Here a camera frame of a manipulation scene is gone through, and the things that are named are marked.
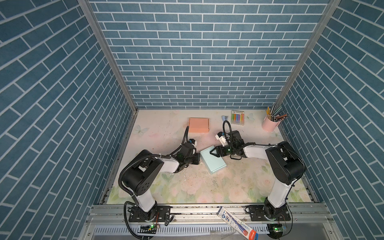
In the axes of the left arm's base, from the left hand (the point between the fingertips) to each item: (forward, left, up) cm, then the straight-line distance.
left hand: (201, 156), depth 93 cm
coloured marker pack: (+32, -29, +1) cm, 44 cm away
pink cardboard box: (+23, +1, +3) cm, 23 cm away
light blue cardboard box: (-5, -7, +1) cm, 8 cm away
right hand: (+3, -7, +2) cm, 8 cm away
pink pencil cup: (+21, -49, +6) cm, 53 cm away
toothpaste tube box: (-36, -16, +1) cm, 40 cm away
